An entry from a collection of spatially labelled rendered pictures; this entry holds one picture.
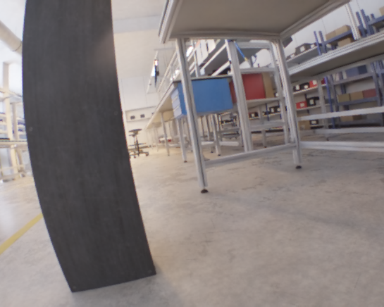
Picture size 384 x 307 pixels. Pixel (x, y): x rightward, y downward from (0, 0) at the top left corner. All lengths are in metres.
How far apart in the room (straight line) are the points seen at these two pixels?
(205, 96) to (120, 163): 1.98
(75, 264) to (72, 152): 0.28
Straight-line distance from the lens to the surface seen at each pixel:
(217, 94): 2.49
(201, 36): 1.45
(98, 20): 0.63
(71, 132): 0.55
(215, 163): 1.34
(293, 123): 1.61
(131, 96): 12.18
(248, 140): 2.50
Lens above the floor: 0.35
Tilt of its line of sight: 5 degrees down
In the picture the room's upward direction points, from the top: 9 degrees counter-clockwise
